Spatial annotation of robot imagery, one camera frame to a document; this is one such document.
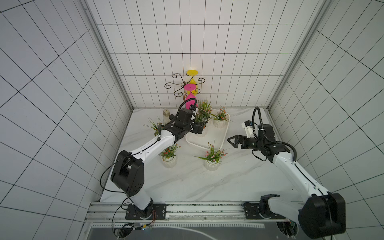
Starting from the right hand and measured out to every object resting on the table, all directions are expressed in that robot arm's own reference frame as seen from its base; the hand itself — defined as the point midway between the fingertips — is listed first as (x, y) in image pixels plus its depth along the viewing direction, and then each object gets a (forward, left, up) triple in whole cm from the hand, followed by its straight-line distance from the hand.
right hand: (234, 136), depth 82 cm
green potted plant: (+20, +18, -5) cm, 28 cm away
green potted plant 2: (+27, +17, -4) cm, 32 cm away
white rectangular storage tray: (+12, +12, -17) cm, 24 cm away
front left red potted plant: (-10, +38, -9) cm, 40 cm away
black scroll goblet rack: (+34, +36, +13) cm, 51 cm away
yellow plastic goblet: (+41, +26, +15) cm, 51 cm away
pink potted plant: (-12, +12, -3) cm, 17 cm away
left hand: (+6, +23, +2) cm, 24 cm away
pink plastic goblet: (+24, +27, +15) cm, 39 cm away
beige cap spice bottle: (+21, +44, -5) cm, 50 cm away
